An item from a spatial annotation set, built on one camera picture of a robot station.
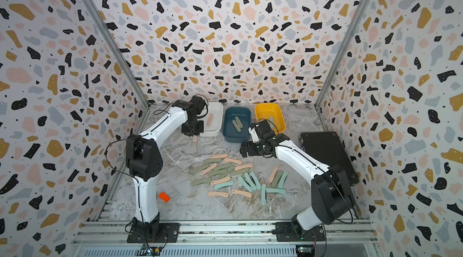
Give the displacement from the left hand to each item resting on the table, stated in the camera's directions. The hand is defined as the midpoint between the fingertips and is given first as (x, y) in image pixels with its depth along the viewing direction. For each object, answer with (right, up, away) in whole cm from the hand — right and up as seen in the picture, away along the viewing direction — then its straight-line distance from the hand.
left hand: (199, 132), depth 93 cm
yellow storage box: (+43, +10, +24) cm, 50 cm away
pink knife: (+11, -28, -10) cm, 32 cm away
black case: (+69, -9, +4) cm, 69 cm away
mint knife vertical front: (+33, -28, -8) cm, 44 cm away
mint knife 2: (+13, -25, -6) cm, 29 cm away
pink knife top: (+9, -13, +4) cm, 17 cm away
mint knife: (+43, -23, -4) cm, 49 cm away
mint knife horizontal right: (+36, -27, -8) cm, 46 cm away
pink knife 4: (+23, -18, -1) cm, 29 cm away
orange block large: (-13, -29, -11) cm, 33 cm away
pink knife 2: (+22, -28, -9) cm, 37 cm away
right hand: (+26, -8, -7) cm, 28 cm away
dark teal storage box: (+16, -1, +15) cm, 22 cm away
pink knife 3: (+40, -19, -1) cm, 44 cm away
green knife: (+20, +5, +19) cm, 28 cm away
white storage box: (+4, +6, +17) cm, 18 cm away
